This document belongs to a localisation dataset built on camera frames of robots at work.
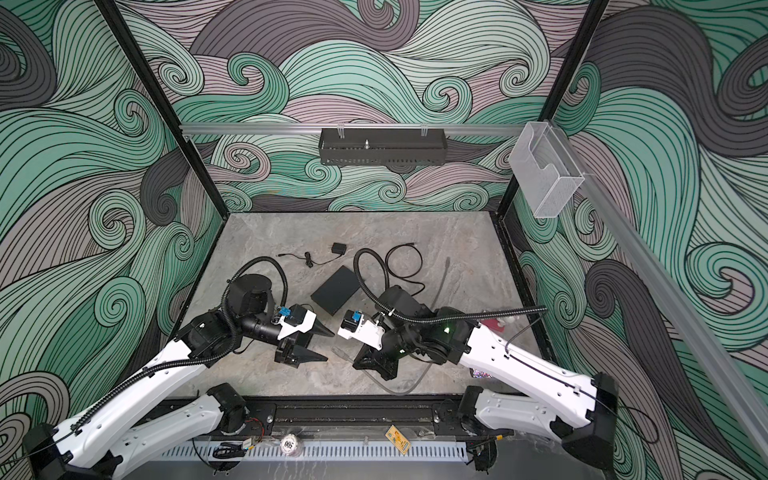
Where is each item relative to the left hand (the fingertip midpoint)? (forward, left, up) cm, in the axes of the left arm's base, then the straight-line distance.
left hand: (330, 342), depth 62 cm
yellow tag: (-15, -16, -23) cm, 31 cm away
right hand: (-3, -6, -4) cm, 8 cm away
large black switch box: (+26, +3, -25) cm, 36 cm away
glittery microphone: (0, -38, -21) cm, 43 cm away
